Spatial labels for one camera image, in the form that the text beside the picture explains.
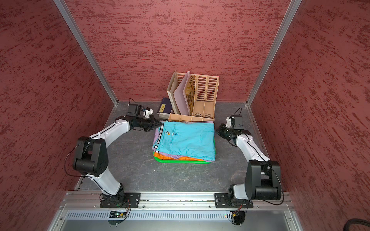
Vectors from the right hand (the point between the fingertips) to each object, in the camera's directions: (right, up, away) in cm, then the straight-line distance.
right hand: (215, 131), depth 89 cm
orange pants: (-33, -13, -7) cm, 36 cm away
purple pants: (-25, -13, -7) cm, 29 cm away
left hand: (-34, +4, -1) cm, 34 cm away
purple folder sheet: (-23, +24, +4) cm, 34 cm away
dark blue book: (-37, +16, +25) cm, 47 cm away
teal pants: (-16, -4, -4) cm, 17 cm away
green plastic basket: (-18, -16, -10) cm, 26 cm away
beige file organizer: (-8, +29, +28) cm, 41 cm away
